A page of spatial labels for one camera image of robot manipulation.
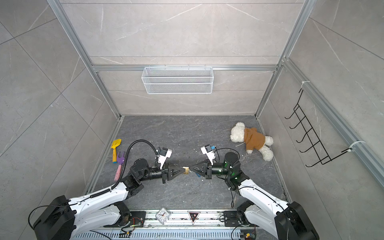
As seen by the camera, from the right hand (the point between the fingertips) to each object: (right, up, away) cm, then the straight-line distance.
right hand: (192, 169), depth 69 cm
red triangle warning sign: (+1, -26, +5) cm, 26 cm away
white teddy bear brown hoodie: (+40, +11, +28) cm, 50 cm away
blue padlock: (+3, -5, +8) cm, 10 cm away
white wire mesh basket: (-24, +53, +32) cm, 66 cm away
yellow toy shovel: (-54, +8, +32) cm, 64 cm away
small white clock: (-15, -25, +4) cm, 29 cm away
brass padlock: (-3, 0, -2) cm, 3 cm away
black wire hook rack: (+53, +8, -11) cm, 54 cm away
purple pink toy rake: (-46, -1, +24) cm, 52 cm away
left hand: (-4, +1, -2) cm, 4 cm away
